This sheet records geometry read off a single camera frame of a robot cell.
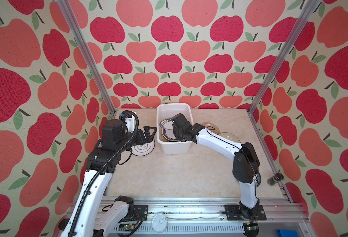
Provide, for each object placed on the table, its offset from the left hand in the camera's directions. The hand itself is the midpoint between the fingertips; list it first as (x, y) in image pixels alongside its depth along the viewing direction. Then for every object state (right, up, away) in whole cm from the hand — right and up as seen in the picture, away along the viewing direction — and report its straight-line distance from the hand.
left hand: (152, 131), depth 65 cm
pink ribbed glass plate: (+39, +1, +46) cm, 61 cm away
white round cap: (+3, -43, +2) cm, 43 cm away
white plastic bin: (+5, +12, +36) cm, 38 cm away
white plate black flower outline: (-11, -14, +34) cm, 38 cm away
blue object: (+61, -47, +2) cm, 78 cm away
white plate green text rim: (+5, -3, +39) cm, 40 cm away
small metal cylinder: (+64, -27, +13) cm, 71 cm away
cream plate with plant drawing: (+50, -6, +37) cm, 62 cm away
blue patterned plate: (+59, -29, +19) cm, 68 cm away
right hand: (+10, +3, +23) cm, 25 cm away
